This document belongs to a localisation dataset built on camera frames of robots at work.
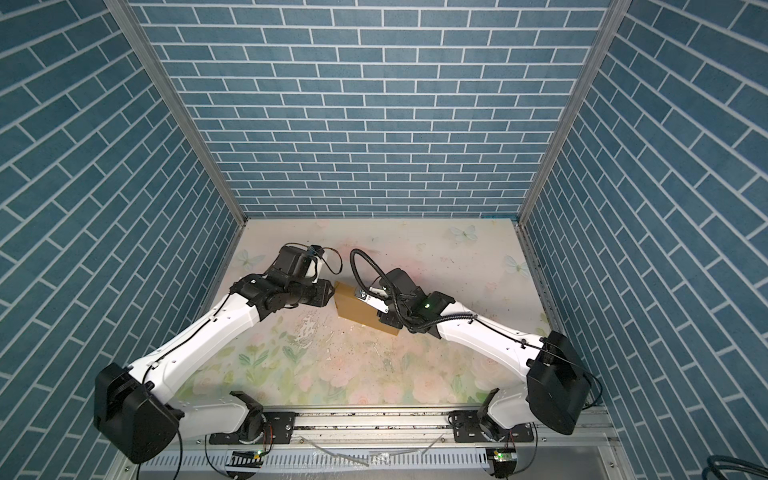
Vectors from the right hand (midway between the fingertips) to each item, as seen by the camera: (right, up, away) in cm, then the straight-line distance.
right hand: (381, 295), depth 82 cm
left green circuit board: (-33, -38, -10) cm, 51 cm away
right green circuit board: (+30, -39, -8) cm, 50 cm away
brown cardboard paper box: (-9, -6, +8) cm, 13 cm away
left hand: (-14, +2, -1) cm, 14 cm away
